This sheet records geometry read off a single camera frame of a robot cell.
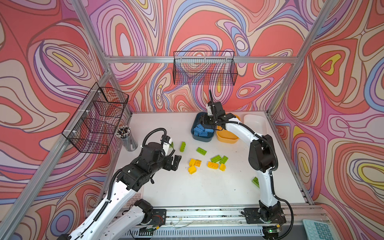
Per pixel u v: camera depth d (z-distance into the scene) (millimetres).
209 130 1044
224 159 931
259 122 1102
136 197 784
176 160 628
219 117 749
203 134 1046
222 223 728
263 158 564
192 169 882
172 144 993
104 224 394
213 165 908
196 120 1074
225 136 986
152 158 516
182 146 986
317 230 689
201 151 979
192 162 908
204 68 959
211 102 853
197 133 1046
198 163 908
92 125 678
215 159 931
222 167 889
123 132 864
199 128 1048
